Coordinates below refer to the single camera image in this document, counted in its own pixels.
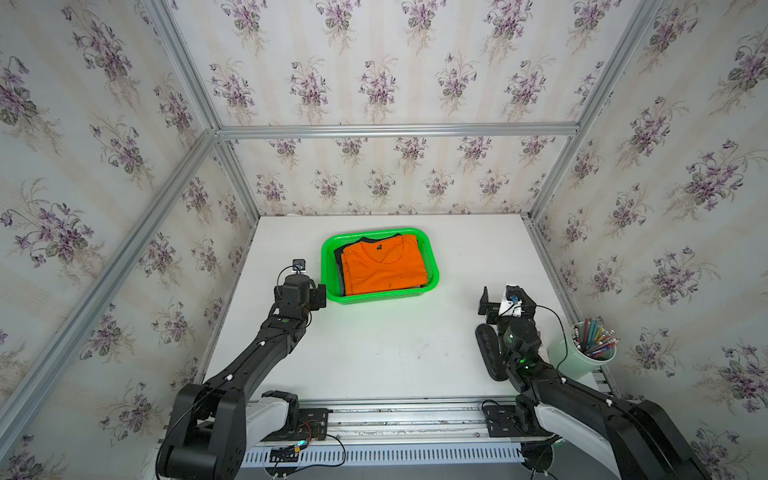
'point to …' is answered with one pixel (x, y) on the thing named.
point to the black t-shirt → (339, 257)
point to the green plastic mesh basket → (330, 273)
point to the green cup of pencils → (588, 345)
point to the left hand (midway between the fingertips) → (308, 286)
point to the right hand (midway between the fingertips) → (507, 290)
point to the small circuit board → (284, 454)
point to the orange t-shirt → (382, 264)
